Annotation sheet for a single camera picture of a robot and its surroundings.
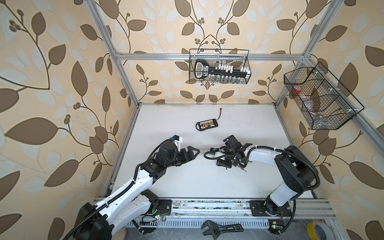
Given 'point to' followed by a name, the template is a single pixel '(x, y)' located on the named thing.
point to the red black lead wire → (220, 113)
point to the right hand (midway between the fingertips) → (219, 160)
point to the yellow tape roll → (327, 228)
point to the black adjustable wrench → (215, 230)
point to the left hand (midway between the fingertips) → (196, 153)
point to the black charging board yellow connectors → (206, 124)
